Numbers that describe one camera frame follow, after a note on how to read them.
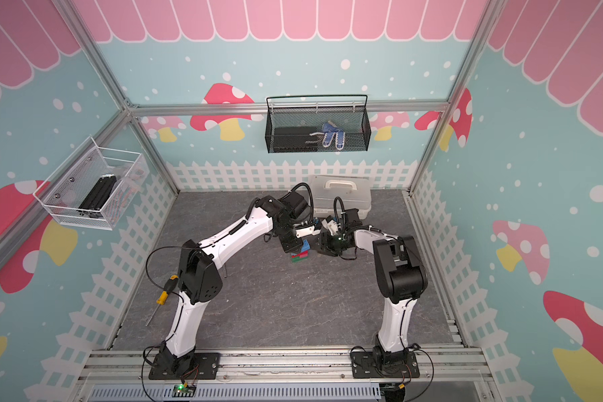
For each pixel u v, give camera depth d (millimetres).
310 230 809
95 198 688
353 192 1047
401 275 526
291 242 785
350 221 828
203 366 743
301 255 900
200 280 528
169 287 892
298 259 964
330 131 885
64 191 663
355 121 940
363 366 741
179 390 730
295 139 825
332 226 918
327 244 852
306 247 867
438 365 766
